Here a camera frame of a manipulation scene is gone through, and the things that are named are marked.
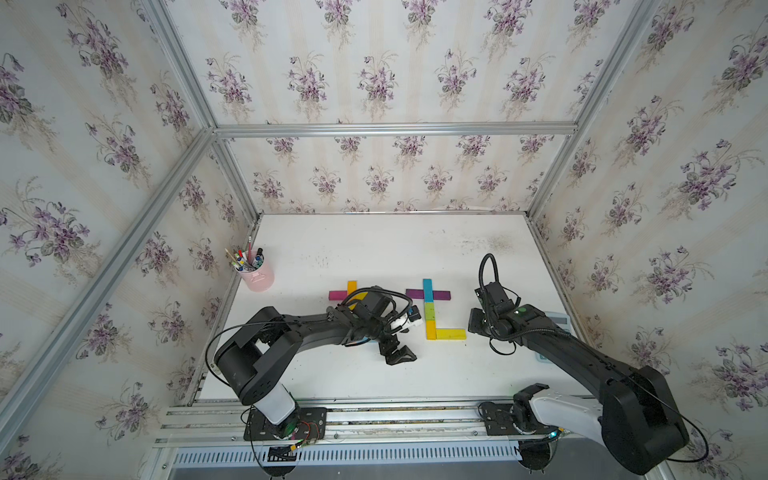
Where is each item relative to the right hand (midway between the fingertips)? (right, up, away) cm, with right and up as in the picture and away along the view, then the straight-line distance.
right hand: (480, 323), depth 87 cm
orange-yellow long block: (-40, +9, +14) cm, 43 cm away
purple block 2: (-10, +7, +10) cm, 15 cm away
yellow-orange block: (-14, -3, +3) cm, 15 cm away
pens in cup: (-73, +18, +6) cm, 75 cm away
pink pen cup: (-68, +13, +6) cm, 69 cm away
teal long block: (-14, +7, +9) cm, 18 cm away
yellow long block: (-9, -3, 0) cm, 9 cm away
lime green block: (-14, +2, +6) cm, 15 cm away
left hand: (-21, -4, -4) cm, 22 cm away
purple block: (-18, +7, +9) cm, 22 cm away
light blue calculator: (+25, +1, +2) cm, 25 cm away
